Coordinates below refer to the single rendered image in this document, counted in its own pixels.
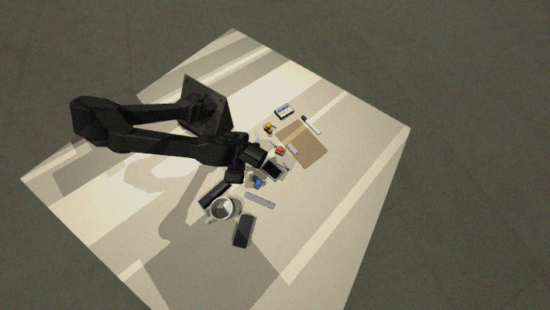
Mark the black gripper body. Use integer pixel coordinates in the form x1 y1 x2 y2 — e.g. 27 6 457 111
224 131 249 184

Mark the red rubber stamp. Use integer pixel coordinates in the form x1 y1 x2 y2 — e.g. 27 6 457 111
275 146 284 156

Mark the grey mug with handle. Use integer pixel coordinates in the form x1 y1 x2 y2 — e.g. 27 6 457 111
204 197 235 225

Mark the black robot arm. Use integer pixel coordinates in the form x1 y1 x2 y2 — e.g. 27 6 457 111
70 92 268 169

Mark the white marker with black cap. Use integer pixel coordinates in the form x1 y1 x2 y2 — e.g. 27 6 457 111
301 115 321 135

